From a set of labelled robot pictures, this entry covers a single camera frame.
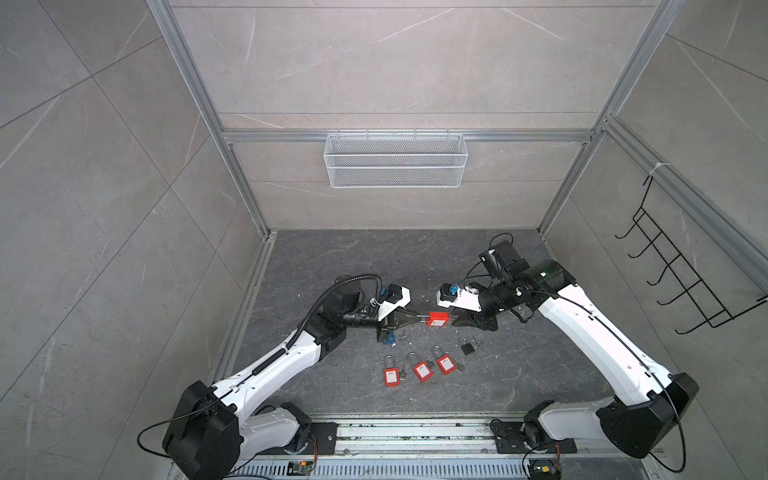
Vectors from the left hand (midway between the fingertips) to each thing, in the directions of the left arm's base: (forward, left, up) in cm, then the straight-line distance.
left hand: (418, 311), depth 69 cm
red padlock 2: (-6, +6, -24) cm, 26 cm away
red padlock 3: (-6, -2, -23) cm, 24 cm away
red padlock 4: (-4, -9, -23) cm, 26 cm away
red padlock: (-2, -4, 0) cm, 5 cm away
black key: (+2, -21, -25) cm, 32 cm away
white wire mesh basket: (+56, +3, +5) cm, 56 cm away
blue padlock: (+4, +6, -24) cm, 25 cm away
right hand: (+1, -10, -3) cm, 10 cm away
